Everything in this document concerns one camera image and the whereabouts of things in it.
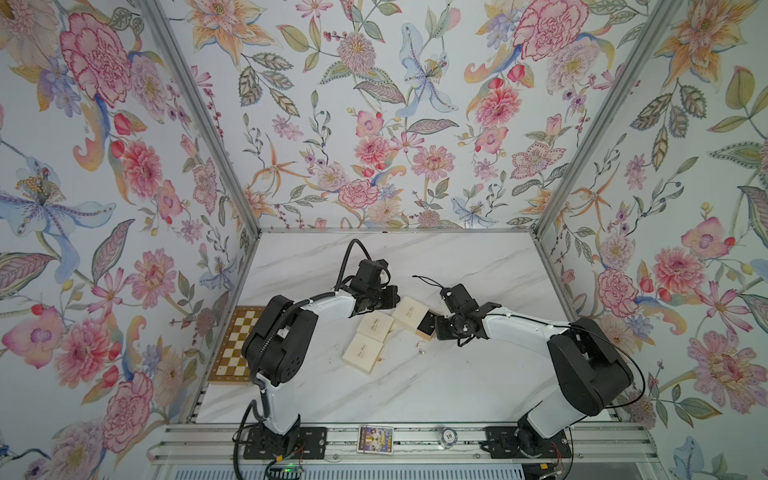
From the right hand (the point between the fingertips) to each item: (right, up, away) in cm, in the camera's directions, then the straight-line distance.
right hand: (437, 325), depth 94 cm
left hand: (-10, +9, -1) cm, 14 cm away
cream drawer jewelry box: (-23, -6, -8) cm, 25 cm away
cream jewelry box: (-7, +3, -1) cm, 8 cm away
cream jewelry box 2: (-19, 0, -1) cm, 19 cm away
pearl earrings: (-6, -5, -3) cm, 9 cm away
